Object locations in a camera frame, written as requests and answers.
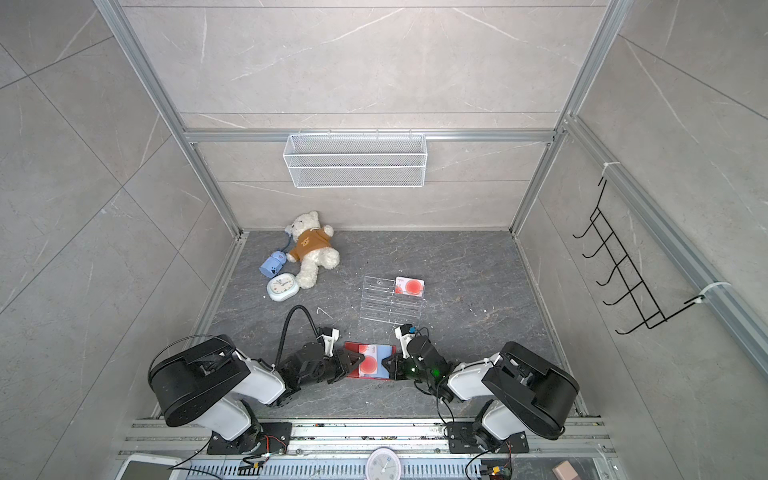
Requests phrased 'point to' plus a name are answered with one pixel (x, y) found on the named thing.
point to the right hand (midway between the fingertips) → (382, 361)
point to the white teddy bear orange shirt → (311, 247)
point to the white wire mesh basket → (355, 160)
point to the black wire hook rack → (642, 296)
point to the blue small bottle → (272, 265)
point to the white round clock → (383, 464)
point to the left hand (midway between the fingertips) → (365, 354)
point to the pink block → (565, 471)
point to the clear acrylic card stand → (381, 303)
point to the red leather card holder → (354, 372)
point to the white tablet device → (139, 466)
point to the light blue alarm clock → (282, 287)
